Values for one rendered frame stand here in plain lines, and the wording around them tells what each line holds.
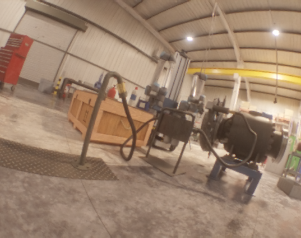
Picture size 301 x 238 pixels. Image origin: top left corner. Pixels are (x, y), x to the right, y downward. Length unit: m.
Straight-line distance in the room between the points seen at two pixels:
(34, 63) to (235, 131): 9.35
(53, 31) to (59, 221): 9.53
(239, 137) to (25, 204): 1.79
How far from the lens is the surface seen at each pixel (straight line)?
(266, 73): 10.22
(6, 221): 0.52
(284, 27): 10.07
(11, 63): 3.41
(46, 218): 0.52
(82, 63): 9.34
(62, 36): 9.55
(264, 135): 1.69
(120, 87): 0.83
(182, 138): 1.24
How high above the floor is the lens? 0.40
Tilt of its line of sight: level
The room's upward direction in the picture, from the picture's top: 19 degrees clockwise
